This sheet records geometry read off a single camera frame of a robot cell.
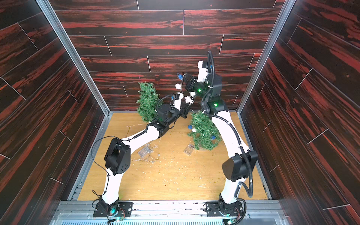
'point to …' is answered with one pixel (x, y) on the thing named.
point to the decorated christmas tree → (205, 135)
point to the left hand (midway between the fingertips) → (191, 102)
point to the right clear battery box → (189, 149)
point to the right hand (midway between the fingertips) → (187, 74)
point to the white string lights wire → (154, 154)
